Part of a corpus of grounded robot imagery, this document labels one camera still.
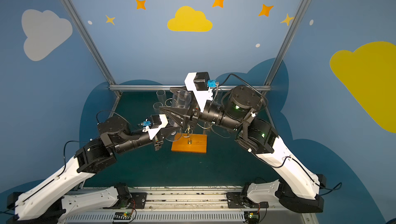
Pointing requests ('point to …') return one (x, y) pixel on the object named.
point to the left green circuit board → (122, 217)
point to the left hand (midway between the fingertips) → (176, 120)
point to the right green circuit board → (253, 218)
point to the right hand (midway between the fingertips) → (170, 95)
